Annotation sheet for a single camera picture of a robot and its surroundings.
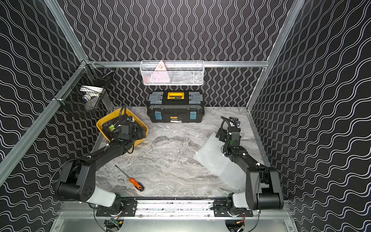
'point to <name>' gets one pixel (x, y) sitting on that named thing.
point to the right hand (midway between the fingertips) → (227, 131)
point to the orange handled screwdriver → (137, 185)
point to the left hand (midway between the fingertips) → (136, 127)
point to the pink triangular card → (160, 75)
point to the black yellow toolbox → (175, 107)
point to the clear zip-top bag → (210, 156)
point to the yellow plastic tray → (109, 126)
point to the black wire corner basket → (90, 74)
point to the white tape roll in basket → (91, 91)
